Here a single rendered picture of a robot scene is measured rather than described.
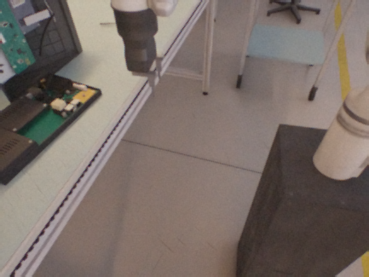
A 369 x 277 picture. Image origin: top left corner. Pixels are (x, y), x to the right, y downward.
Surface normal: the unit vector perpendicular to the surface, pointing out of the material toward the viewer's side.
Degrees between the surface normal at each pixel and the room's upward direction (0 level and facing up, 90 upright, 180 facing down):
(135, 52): 70
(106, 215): 0
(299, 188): 0
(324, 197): 0
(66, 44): 90
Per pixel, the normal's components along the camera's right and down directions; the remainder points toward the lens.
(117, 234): -0.01, -0.68
